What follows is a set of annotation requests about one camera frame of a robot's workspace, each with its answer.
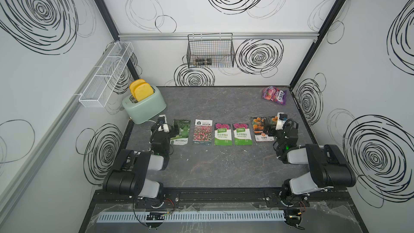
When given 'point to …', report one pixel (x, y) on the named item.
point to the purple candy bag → (274, 94)
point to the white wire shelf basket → (100, 87)
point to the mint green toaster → (145, 109)
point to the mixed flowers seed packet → (202, 131)
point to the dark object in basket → (202, 61)
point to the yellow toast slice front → (143, 90)
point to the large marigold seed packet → (257, 123)
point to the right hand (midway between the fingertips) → (276, 119)
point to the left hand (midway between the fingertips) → (165, 120)
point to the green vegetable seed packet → (184, 134)
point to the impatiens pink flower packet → (242, 134)
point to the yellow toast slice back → (133, 84)
